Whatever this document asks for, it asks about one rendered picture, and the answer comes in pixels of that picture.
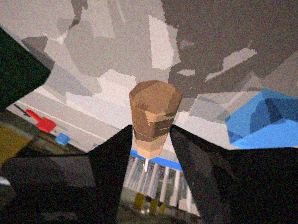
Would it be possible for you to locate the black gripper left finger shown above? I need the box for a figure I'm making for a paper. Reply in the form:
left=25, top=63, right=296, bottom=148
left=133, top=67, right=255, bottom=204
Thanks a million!
left=2, top=125, right=133, bottom=224

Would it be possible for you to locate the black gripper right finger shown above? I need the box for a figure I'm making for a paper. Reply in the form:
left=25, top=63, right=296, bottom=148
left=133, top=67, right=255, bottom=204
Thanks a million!
left=169, top=124, right=298, bottom=224

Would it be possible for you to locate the red and grey bar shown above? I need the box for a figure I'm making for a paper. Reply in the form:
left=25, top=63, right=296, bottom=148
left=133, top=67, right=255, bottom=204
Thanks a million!
left=25, top=109, right=57, bottom=134

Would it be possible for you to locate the red cube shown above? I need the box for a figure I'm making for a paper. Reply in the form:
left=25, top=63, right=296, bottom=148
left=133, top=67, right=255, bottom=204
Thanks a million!
left=36, top=118, right=57, bottom=133

